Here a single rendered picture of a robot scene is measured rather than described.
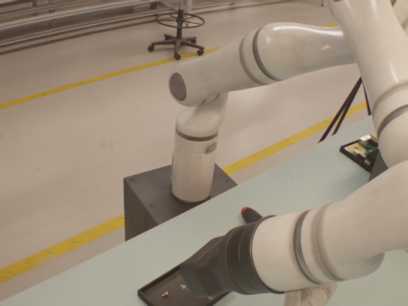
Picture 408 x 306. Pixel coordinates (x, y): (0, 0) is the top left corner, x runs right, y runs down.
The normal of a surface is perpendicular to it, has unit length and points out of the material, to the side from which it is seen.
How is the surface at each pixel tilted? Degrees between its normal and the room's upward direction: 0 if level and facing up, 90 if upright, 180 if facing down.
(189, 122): 18
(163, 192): 0
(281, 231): 44
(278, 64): 101
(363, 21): 57
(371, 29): 52
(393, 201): 68
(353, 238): 77
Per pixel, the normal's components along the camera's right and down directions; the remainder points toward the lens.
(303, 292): 0.65, -0.22
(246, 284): -0.51, 0.56
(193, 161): -0.07, 0.55
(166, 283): 0.08, -0.83
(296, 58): -0.48, 0.35
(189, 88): -0.72, 0.39
